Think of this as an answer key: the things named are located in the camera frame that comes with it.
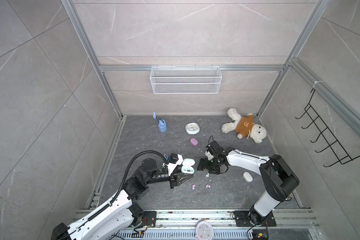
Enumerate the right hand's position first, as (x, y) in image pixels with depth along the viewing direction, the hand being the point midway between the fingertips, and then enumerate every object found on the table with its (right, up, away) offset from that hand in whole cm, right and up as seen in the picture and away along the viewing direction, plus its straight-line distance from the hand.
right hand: (202, 169), depth 89 cm
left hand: (-8, +7, -26) cm, 28 cm away
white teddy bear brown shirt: (+31, +26, +15) cm, 44 cm away
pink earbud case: (-4, +16, +12) cm, 20 cm away
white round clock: (-1, -23, -21) cm, 31 cm away
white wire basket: (-10, +58, +12) cm, 60 cm away
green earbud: (+3, -3, -1) cm, 5 cm away
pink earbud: (-6, -8, -6) cm, 12 cm away
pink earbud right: (+2, -8, -6) cm, 10 cm away
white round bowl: (-5, +25, +19) cm, 32 cm away
